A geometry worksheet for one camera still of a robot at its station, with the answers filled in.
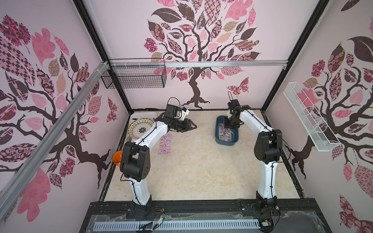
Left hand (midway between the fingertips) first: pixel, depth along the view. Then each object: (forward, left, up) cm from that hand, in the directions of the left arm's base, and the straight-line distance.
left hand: (193, 129), depth 86 cm
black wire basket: (+34, +39, +17) cm, 55 cm away
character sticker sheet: (+7, -24, -16) cm, 30 cm away
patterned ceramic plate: (+14, +42, -16) cm, 47 cm away
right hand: (+7, -24, -8) cm, 26 cm away
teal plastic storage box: (+8, -31, -16) cm, 36 cm away
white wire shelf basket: (-12, -65, +8) cm, 67 cm away
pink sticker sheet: (-1, +19, -17) cm, 25 cm away
